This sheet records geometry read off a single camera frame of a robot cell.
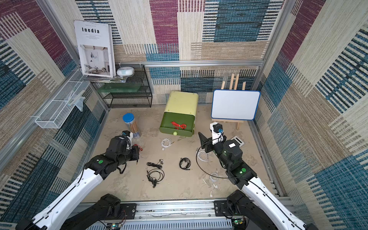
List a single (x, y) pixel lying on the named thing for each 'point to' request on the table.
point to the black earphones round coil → (186, 167)
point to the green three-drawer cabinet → (181, 107)
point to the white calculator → (238, 140)
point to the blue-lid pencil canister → (129, 118)
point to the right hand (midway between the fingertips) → (206, 129)
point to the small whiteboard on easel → (234, 105)
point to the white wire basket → (52, 115)
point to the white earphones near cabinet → (166, 143)
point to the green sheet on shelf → (124, 87)
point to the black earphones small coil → (158, 165)
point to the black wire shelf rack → (143, 99)
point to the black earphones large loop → (155, 176)
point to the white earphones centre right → (203, 156)
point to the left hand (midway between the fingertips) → (139, 148)
